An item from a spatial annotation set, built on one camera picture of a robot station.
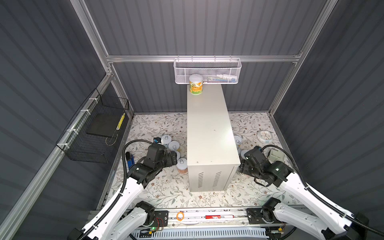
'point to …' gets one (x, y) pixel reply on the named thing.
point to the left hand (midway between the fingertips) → (170, 155)
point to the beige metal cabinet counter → (213, 155)
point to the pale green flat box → (276, 155)
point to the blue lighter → (130, 159)
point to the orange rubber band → (179, 219)
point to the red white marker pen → (219, 216)
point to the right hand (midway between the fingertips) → (246, 168)
